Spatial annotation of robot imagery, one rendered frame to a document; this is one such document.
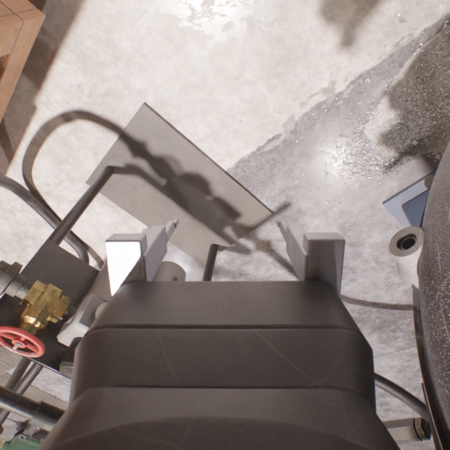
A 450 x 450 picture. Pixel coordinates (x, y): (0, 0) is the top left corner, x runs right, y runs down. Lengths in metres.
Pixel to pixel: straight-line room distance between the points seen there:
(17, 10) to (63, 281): 0.48
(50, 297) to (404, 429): 0.48
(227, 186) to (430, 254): 0.60
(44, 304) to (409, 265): 0.48
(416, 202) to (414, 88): 0.26
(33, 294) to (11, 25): 0.44
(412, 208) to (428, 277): 0.58
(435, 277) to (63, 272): 0.57
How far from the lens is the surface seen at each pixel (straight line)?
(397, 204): 0.90
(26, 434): 3.14
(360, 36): 0.72
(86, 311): 0.55
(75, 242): 1.12
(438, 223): 0.33
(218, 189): 0.84
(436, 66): 0.78
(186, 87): 0.75
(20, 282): 0.57
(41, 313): 0.55
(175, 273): 0.68
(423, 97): 0.79
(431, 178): 0.57
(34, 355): 0.57
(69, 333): 0.57
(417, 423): 0.41
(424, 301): 0.30
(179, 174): 0.84
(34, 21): 0.76
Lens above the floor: 0.70
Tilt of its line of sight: 50 degrees down
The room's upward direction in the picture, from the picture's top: 169 degrees counter-clockwise
